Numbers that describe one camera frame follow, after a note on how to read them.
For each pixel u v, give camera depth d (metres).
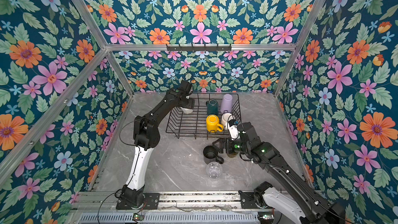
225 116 0.94
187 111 1.01
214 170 0.83
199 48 0.93
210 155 0.87
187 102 0.93
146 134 0.60
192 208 0.73
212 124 0.90
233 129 0.67
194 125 1.01
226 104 1.00
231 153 0.64
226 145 0.63
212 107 0.96
